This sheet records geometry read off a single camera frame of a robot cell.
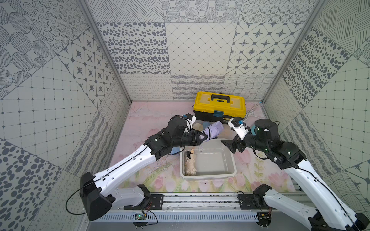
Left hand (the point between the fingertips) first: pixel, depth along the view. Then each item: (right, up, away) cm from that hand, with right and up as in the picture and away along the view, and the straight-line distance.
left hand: (206, 133), depth 66 cm
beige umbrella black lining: (-3, +1, +27) cm, 27 cm away
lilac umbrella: (+4, +1, +4) cm, 6 cm away
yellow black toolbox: (+11, +14, +30) cm, 35 cm away
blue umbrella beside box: (-14, -6, -8) cm, 17 cm away
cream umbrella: (-7, -23, +14) cm, 27 cm away
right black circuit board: (+30, -44, +6) cm, 54 cm away
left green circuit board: (-33, -43, +5) cm, 54 cm away
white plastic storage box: (+6, -18, +20) cm, 28 cm away
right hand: (+10, -1, +1) cm, 11 cm away
